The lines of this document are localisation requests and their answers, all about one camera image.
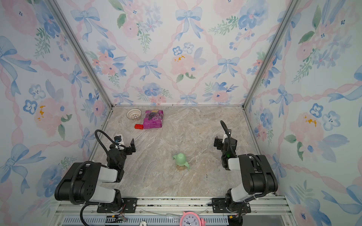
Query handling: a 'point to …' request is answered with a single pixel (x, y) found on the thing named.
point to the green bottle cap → (180, 159)
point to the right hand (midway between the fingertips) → (226, 136)
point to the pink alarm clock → (191, 219)
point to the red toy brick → (139, 126)
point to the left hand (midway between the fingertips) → (126, 139)
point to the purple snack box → (152, 119)
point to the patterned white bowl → (134, 113)
